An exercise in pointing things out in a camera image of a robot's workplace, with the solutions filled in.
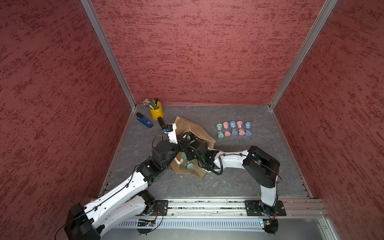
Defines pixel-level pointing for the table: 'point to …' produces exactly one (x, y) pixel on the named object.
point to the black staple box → (160, 121)
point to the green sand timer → (220, 135)
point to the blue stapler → (142, 119)
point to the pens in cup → (153, 105)
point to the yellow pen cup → (158, 112)
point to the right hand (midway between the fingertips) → (186, 152)
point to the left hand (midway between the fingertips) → (188, 136)
